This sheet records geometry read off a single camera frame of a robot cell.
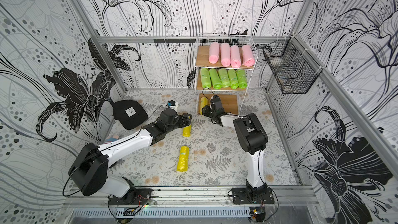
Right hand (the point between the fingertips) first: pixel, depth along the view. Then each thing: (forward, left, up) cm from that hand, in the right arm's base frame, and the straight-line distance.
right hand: (206, 107), depth 103 cm
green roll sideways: (+1, -21, +24) cm, 32 cm away
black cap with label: (-7, +50, +3) cm, 50 cm away
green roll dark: (+1, -6, +23) cm, 24 cm away
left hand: (-16, +10, +10) cm, 21 cm away
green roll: (+4, 0, +23) cm, 24 cm away
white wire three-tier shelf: (+10, -20, -4) cm, 23 cm away
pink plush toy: (-24, +55, +2) cm, 61 cm away
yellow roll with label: (+4, +2, +1) cm, 4 cm away
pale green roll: (+2, -11, +24) cm, 26 cm away
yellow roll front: (-35, +12, 0) cm, 37 cm away
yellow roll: (-18, +12, -1) cm, 21 cm away
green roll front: (0, -16, +24) cm, 29 cm away
